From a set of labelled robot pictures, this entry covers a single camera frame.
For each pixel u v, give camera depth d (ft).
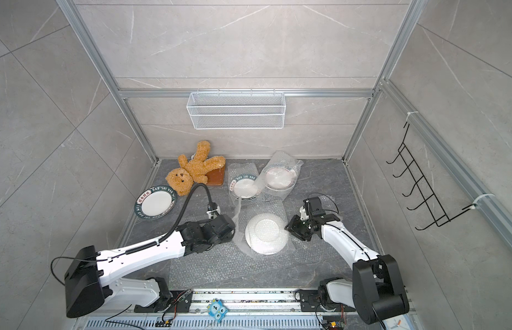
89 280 1.28
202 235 1.84
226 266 2.68
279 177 3.55
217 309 2.31
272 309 2.39
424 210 2.25
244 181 3.53
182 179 3.30
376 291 1.34
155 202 3.34
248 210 3.22
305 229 2.50
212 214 2.28
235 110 3.31
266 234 2.90
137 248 1.51
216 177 3.53
